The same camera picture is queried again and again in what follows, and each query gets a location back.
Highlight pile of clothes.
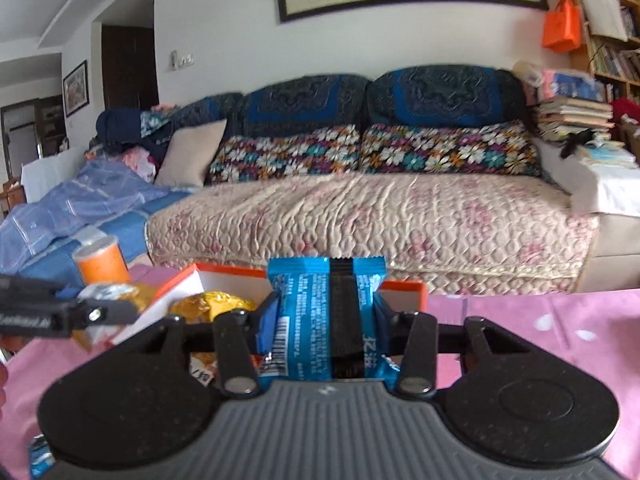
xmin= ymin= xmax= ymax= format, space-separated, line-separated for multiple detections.
xmin=85 ymin=105 xmax=176 ymax=183

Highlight beige pillow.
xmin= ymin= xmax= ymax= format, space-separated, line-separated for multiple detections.
xmin=154 ymin=119 xmax=228 ymax=188

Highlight orange canister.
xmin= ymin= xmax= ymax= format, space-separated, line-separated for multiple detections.
xmin=72 ymin=236 xmax=132 ymax=286

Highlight floral cushion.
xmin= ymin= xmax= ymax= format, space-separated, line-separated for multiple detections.
xmin=360 ymin=121 xmax=543 ymax=177
xmin=209 ymin=125 xmax=362 ymax=186

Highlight small black object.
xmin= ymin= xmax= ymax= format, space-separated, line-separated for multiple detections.
xmin=560 ymin=130 xmax=593 ymax=158

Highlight small framed picture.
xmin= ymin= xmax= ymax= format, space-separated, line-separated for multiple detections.
xmin=62 ymin=60 xmax=90 ymax=118

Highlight pink flower tablecloth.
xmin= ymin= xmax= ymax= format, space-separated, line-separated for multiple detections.
xmin=0 ymin=265 xmax=640 ymax=480

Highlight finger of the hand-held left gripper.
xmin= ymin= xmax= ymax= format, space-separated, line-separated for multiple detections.
xmin=62 ymin=296 xmax=139 ymax=328

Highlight red cloth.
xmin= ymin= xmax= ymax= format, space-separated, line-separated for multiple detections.
xmin=607 ymin=99 xmax=640 ymax=126

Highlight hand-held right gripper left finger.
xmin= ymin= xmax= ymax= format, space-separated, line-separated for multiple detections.
xmin=150 ymin=291 xmax=282 ymax=401

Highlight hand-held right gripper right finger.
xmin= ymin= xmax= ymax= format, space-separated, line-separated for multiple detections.
xmin=372 ymin=290 xmax=507 ymax=398

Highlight blue striped blanket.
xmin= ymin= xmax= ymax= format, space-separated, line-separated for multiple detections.
xmin=0 ymin=157 xmax=191 ymax=281

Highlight white cloth covered table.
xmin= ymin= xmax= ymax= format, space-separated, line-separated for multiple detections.
xmin=532 ymin=135 xmax=640 ymax=218

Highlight orange cardboard box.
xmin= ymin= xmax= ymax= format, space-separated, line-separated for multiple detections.
xmin=112 ymin=262 xmax=428 ymax=361

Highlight small blue snack packet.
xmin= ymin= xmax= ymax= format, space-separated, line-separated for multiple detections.
xmin=29 ymin=435 xmax=57 ymax=478

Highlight stack of books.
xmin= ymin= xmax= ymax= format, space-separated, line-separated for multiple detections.
xmin=532 ymin=67 xmax=616 ymax=143

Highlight dark wooden door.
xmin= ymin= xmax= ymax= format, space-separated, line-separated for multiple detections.
xmin=101 ymin=25 xmax=160 ymax=111

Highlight wooden bookshelf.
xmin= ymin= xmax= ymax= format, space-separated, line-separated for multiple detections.
xmin=547 ymin=0 xmax=640 ymax=111

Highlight orange paper bag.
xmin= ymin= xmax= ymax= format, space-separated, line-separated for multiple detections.
xmin=542 ymin=0 xmax=585 ymax=52

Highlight blue patterned back cushion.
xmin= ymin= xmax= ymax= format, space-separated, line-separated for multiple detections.
xmin=367 ymin=66 xmax=528 ymax=131
xmin=240 ymin=74 xmax=371 ymax=138

